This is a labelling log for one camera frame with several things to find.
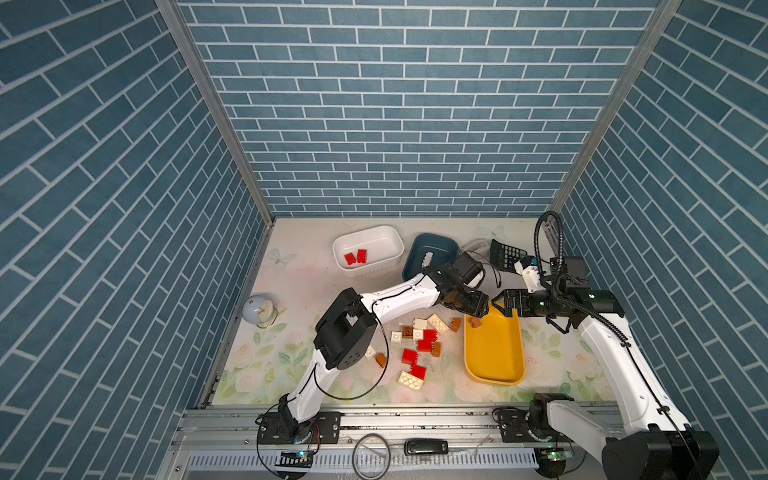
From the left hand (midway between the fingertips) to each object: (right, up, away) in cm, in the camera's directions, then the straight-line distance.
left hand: (481, 308), depth 85 cm
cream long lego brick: (-12, -6, +6) cm, 15 cm away
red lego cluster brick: (-14, -9, +5) cm, 18 cm away
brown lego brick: (0, -6, +6) cm, 9 cm away
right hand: (+5, +5, -7) cm, 10 cm away
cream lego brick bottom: (-20, -19, -4) cm, 28 cm away
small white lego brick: (-32, -13, +1) cm, 35 cm away
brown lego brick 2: (-6, -6, +6) cm, 11 cm away
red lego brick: (-41, +13, +23) cm, 49 cm away
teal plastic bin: (-7, +17, +24) cm, 30 cm away
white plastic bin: (-29, +17, +24) cm, 42 cm away
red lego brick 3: (-21, -14, 0) cm, 25 cm away
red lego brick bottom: (-18, -17, -2) cm, 25 cm away
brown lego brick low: (-29, -15, 0) cm, 32 cm away
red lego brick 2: (-37, +14, +23) cm, 46 cm away
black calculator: (+14, +14, +21) cm, 29 cm away
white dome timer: (-65, -1, +3) cm, 65 cm away
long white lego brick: (-13, +13, +20) cm, 28 cm away
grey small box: (+5, +18, +24) cm, 30 cm away
